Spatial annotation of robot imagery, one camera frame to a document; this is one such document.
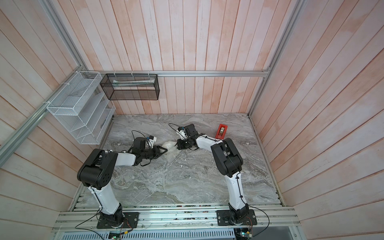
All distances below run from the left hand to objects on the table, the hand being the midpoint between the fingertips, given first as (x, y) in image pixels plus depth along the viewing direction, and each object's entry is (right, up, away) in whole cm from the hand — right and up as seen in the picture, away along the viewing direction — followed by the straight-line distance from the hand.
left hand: (166, 152), depth 95 cm
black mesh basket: (-27, +46, +11) cm, 55 cm away
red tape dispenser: (+38, +14, +7) cm, 40 cm away
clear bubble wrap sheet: (+4, 0, -4) cm, 6 cm away
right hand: (+6, +4, +4) cm, 8 cm away
